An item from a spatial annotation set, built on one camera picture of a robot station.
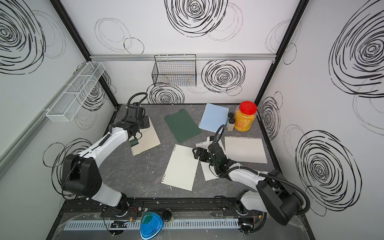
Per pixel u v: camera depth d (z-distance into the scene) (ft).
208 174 2.80
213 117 3.77
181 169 2.86
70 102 2.44
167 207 2.48
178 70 3.16
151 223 2.03
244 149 3.34
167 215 2.07
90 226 2.28
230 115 3.29
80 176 1.42
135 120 2.20
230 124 3.27
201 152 2.49
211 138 2.63
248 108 3.24
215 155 2.14
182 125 3.44
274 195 1.39
